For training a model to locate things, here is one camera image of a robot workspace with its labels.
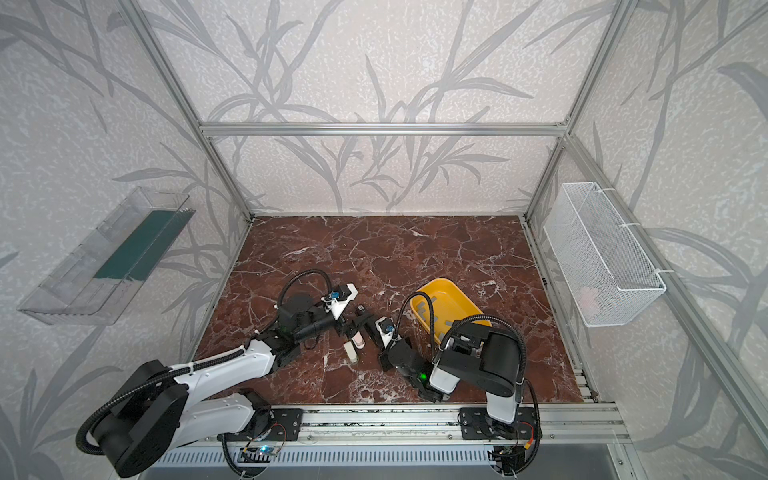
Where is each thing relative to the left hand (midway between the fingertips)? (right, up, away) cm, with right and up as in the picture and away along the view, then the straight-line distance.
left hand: (367, 294), depth 80 cm
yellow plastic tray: (+25, -6, +14) cm, 29 cm away
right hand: (+2, -12, +8) cm, 14 cm away
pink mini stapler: (-3, -14, +4) cm, 15 cm away
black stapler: (+1, -7, -1) cm, 8 cm away
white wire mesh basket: (+52, +7, -19) cm, 56 cm away
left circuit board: (-25, -37, -8) cm, 46 cm away
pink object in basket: (+55, 0, -8) cm, 56 cm away
